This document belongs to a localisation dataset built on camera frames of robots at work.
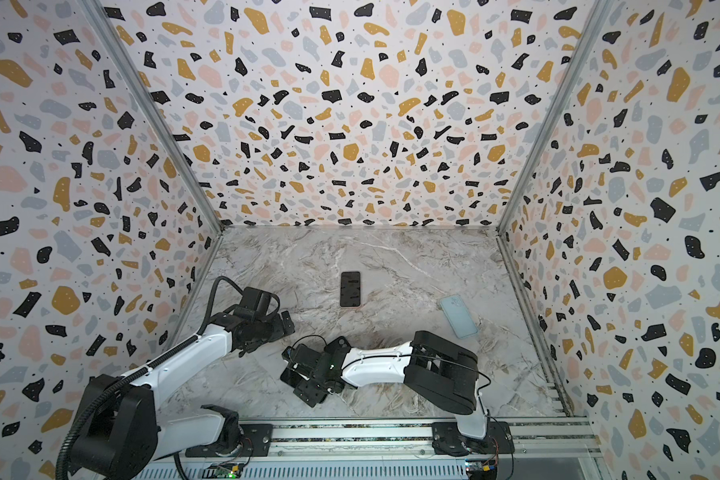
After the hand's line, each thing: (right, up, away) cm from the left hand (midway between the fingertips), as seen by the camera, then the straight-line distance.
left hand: (281, 326), depth 87 cm
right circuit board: (+53, -31, -15) cm, 63 cm away
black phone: (+19, +9, +14) cm, 25 cm away
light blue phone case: (+55, +1, +11) cm, 56 cm away
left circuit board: (-8, -30, -17) cm, 35 cm away
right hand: (+7, -13, -5) cm, 16 cm away
